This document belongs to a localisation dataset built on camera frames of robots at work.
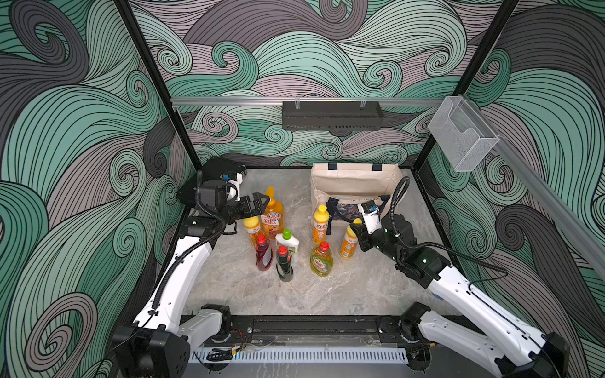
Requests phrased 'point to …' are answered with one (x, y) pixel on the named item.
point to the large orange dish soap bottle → (272, 219)
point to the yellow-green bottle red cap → (321, 260)
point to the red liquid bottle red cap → (264, 253)
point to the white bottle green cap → (287, 239)
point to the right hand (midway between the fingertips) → (354, 223)
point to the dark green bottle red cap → (284, 268)
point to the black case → (213, 170)
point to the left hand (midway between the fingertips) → (258, 198)
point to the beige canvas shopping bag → (343, 187)
